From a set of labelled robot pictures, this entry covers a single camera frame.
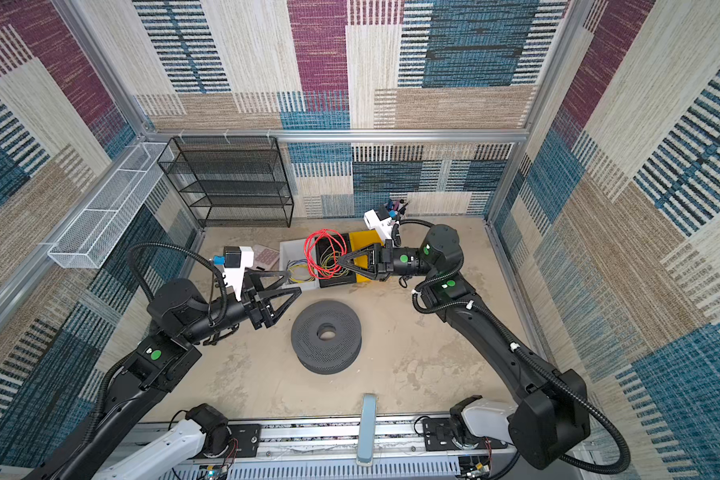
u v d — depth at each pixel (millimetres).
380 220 602
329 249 1047
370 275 569
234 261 513
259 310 524
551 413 391
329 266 1008
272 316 534
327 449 729
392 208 1085
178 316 458
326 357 851
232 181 1103
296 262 1057
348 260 1030
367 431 749
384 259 550
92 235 715
